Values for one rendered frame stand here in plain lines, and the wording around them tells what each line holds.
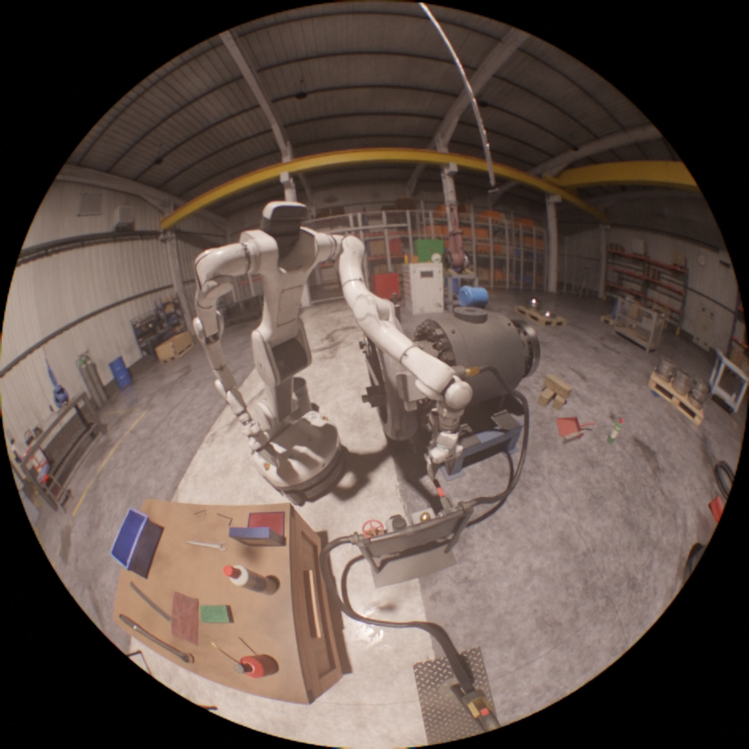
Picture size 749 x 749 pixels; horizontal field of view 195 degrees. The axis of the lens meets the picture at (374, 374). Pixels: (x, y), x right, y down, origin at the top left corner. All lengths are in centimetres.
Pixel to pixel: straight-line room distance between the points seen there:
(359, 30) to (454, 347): 786
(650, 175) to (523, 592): 1203
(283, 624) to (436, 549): 82
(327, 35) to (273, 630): 863
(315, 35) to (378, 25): 145
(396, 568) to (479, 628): 55
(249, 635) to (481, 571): 103
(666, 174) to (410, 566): 1229
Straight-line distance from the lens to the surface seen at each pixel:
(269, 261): 61
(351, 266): 75
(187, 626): 106
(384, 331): 57
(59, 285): 900
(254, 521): 97
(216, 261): 57
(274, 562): 88
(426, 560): 125
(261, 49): 802
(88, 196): 1059
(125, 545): 142
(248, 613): 90
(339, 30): 786
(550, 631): 146
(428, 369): 49
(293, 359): 87
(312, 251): 73
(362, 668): 129
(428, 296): 505
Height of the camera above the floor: 123
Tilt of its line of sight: 29 degrees down
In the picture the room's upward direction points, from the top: 7 degrees counter-clockwise
